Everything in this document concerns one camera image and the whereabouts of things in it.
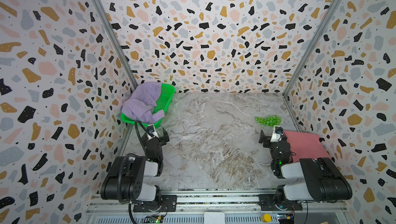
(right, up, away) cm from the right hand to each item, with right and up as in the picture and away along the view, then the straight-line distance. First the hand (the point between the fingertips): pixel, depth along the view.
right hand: (270, 128), depth 88 cm
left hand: (-66, 0, -1) cm, 66 cm away
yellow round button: (-11, -36, -22) cm, 43 cm away
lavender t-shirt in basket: (-81, +13, +14) cm, 83 cm away
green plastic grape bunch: (+6, +3, +12) cm, 14 cm away
